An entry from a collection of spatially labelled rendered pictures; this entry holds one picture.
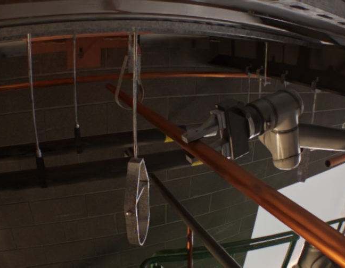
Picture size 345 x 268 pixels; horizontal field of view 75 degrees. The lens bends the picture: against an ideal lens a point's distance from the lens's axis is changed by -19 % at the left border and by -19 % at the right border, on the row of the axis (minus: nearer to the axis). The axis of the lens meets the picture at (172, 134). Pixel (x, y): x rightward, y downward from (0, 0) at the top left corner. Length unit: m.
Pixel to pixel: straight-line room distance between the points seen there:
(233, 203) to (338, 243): 2.20
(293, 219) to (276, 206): 0.04
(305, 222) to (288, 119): 0.40
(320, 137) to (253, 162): 1.51
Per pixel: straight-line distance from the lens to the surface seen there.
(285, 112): 0.70
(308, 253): 1.38
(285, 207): 0.39
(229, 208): 2.51
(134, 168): 0.85
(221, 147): 0.63
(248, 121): 0.63
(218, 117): 0.60
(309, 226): 0.37
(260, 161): 2.49
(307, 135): 0.94
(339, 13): 0.34
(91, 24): 0.75
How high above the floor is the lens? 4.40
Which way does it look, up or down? 18 degrees down
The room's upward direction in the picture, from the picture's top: 1 degrees clockwise
